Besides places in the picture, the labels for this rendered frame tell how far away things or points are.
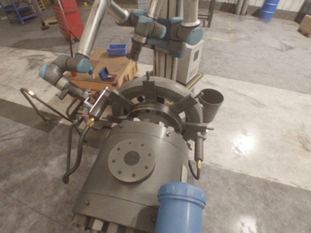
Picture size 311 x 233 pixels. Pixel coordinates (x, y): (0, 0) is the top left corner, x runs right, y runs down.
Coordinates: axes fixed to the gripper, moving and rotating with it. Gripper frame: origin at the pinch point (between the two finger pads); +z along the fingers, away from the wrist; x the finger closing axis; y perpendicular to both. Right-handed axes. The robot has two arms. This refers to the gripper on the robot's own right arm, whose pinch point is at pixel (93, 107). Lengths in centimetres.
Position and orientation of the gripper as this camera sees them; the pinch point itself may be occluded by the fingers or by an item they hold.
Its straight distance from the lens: 104.6
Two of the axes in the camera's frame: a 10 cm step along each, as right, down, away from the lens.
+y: 3.5, -8.1, 4.7
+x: -5.7, 2.2, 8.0
